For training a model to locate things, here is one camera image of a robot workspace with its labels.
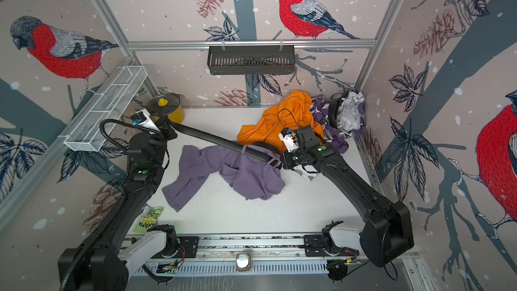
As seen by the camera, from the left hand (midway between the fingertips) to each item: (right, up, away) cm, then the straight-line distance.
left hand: (167, 111), depth 74 cm
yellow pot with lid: (-17, +5, +33) cm, 38 cm away
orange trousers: (+51, 0, +33) cm, 61 cm away
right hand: (+44, -18, +8) cm, 48 cm away
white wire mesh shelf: (-27, +4, +7) cm, 29 cm away
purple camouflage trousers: (+86, 0, +39) cm, 95 cm away
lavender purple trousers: (+31, -27, +7) cm, 42 cm away
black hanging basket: (+27, +30, +32) cm, 51 cm away
